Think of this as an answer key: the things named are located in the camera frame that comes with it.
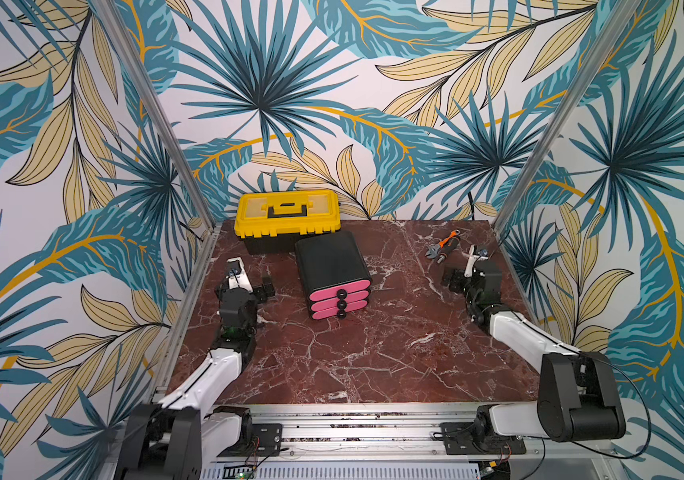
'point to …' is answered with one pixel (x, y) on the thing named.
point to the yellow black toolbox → (269, 221)
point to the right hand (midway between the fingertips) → (463, 268)
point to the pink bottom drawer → (335, 312)
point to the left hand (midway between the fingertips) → (247, 274)
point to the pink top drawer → (340, 291)
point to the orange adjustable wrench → (434, 251)
